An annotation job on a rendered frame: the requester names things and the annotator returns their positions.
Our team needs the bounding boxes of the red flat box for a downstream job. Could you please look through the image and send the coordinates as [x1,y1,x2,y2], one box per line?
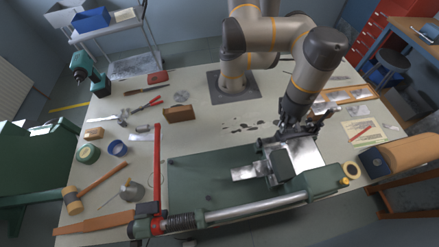
[147,70,170,86]

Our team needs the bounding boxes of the green machine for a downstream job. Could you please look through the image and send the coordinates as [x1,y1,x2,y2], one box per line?
[0,116,82,239]

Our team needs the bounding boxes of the grey box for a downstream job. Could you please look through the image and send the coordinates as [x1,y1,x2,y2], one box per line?
[383,85,435,122]

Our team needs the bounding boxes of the grey metal shelf unit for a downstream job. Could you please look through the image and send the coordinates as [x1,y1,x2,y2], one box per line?
[43,0,164,82]

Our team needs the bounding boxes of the thin wire ring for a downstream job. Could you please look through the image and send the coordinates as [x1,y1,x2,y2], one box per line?
[147,171,166,189]

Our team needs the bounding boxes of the white ribbed panel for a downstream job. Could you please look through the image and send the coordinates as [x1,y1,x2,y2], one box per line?
[0,54,36,122]

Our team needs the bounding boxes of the yellow headed wooden mallet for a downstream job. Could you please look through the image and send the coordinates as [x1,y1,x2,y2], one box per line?
[61,161,129,217]

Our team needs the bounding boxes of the grey plastic bin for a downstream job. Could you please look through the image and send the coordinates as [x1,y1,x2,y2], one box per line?
[43,0,86,30]

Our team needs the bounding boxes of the blue crate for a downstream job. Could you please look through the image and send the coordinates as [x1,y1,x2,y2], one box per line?
[361,58,405,87]

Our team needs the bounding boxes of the wooden rack tray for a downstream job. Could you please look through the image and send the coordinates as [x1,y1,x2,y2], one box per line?
[318,83,380,106]

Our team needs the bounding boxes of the yellow tape roll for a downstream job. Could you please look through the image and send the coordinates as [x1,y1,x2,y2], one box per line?
[342,160,362,180]

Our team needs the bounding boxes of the dark fence bar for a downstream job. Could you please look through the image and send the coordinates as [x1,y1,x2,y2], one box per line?
[256,127,320,147]

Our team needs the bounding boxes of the brown wooden block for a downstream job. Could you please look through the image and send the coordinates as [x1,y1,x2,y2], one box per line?
[162,104,196,125]

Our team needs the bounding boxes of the orange brown plank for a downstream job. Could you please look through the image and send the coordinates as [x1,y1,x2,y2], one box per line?
[51,209,137,237]

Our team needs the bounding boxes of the grey round stool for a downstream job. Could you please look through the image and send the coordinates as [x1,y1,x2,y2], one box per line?
[362,47,412,93]

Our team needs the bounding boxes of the grey square base plate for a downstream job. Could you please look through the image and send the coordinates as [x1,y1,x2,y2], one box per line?
[206,69,263,106]

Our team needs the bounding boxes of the grey mottled sheet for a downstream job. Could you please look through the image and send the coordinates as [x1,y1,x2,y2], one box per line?
[345,104,371,118]

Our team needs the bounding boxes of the red drawer cabinet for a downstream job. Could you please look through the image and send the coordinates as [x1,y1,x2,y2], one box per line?
[344,0,410,69]

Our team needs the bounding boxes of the blue tape ring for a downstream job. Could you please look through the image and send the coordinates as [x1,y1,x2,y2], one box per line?
[107,139,129,158]

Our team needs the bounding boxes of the black lock lever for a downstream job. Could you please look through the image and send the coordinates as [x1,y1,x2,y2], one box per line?
[313,108,335,134]

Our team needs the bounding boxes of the teal bench drill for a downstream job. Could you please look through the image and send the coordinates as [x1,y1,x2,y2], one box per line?
[69,49,112,99]

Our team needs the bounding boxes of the cream paper pad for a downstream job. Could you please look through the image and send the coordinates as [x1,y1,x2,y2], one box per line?
[113,7,137,24]

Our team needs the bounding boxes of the printed paper sheet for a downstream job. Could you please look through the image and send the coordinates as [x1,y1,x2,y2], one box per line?
[340,117,390,150]

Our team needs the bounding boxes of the small metal sheet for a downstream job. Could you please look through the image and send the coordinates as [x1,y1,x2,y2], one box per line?
[128,132,156,142]

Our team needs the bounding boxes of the small tan box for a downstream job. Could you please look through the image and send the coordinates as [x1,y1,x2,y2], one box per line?
[83,126,106,142]

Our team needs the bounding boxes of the green round tin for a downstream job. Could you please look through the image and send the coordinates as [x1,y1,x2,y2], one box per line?
[75,143,102,165]

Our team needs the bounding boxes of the blue plastic bin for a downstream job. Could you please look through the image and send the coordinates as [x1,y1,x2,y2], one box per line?
[70,5,112,35]

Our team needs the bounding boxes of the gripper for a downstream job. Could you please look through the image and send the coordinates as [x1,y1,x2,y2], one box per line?
[277,102,302,132]

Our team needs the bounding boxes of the blue bench vise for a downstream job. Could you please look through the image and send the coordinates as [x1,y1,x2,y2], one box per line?
[410,21,439,46]

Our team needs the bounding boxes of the grey round disc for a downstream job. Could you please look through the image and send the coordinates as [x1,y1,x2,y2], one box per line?
[173,89,191,104]

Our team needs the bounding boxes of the brown handled chisel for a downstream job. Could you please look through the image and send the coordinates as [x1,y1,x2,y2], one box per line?
[123,84,171,97]

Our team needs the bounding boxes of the grey metal clamp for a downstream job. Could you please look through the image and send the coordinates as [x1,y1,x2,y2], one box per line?
[116,108,132,128]

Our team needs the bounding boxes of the thin metal rod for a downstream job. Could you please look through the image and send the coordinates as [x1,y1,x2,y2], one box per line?
[97,191,121,211]

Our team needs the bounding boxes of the red lever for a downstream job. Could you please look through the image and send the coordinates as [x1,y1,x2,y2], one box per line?
[150,122,169,237]

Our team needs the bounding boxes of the green notcher body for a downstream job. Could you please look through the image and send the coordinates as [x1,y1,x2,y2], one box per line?
[126,137,351,240]

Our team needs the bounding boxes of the red handled pliers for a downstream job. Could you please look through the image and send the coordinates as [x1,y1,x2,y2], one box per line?
[130,95,165,115]

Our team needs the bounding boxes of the blue framed wooden table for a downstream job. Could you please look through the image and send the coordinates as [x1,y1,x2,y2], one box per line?
[354,15,439,73]

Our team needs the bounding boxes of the grey metal funnel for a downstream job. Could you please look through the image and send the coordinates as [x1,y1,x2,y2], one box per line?
[119,177,146,203]

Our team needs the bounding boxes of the aluminium blank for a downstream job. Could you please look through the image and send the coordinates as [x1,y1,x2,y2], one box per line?
[230,159,272,183]

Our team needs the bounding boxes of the shiny metal strip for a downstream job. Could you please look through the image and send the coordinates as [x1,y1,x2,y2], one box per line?
[85,115,121,124]

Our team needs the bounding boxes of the small grey cylinder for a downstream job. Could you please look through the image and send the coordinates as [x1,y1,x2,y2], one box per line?
[134,123,155,134]

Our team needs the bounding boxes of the steel tube with spring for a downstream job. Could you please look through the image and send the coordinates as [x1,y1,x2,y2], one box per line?
[159,189,309,233]

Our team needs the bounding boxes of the navy blue box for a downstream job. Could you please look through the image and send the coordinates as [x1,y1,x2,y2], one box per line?
[357,146,392,180]

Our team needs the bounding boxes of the shiny metal piece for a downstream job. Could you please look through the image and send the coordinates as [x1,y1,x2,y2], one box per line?
[310,101,343,116]

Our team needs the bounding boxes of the red pencil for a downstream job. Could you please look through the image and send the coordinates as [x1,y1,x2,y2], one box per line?
[347,125,373,143]

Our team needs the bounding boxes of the tan rolled material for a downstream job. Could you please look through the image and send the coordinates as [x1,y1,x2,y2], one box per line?
[375,131,439,174]

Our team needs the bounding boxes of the brown wooden frame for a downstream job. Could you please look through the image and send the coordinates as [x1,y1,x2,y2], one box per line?
[363,167,439,221]

